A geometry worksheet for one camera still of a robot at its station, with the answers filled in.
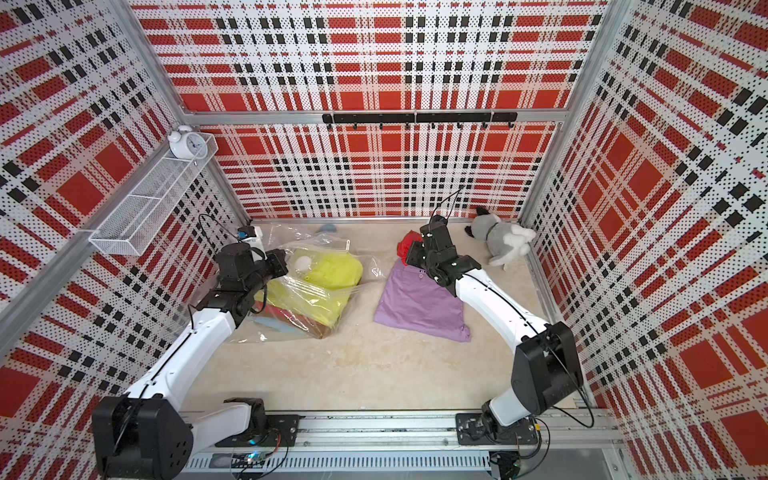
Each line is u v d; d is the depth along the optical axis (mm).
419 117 877
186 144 801
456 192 1179
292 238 912
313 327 821
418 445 731
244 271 614
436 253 628
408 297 965
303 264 906
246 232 696
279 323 841
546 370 424
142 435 388
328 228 1189
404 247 859
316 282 896
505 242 1012
